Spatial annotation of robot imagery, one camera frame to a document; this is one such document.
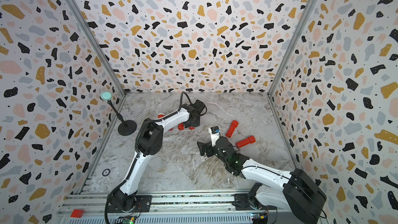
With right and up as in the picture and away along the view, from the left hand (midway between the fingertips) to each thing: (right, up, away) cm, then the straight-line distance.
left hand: (198, 123), depth 102 cm
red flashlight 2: (-10, +1, -34) cm, 35 cm away
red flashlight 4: (+27, -11, -11) cm, 31 cm away
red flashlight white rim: (-25, +5, +1) cm, 26 cm away
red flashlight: (-4, -3, -3) cm, 6 cm away
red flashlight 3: (+21, -4, -3) cm, 22 cm away
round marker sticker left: (-49, -25, -19) cm, 58 cm away
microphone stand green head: (-46, -3, -3) cm, 46 cm away
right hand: (+6, -7, -21) cm, 23 cm away
